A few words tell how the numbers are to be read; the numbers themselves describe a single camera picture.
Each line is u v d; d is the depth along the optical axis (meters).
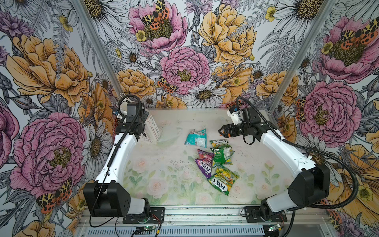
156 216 0.73
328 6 0.71
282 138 0.51
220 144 0.97
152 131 0.89
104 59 0.90
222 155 0.86
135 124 0.55
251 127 0.62
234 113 0.75
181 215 0.76
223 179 0.82
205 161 0.88
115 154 0.46
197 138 0.99
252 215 0.73
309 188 0.42
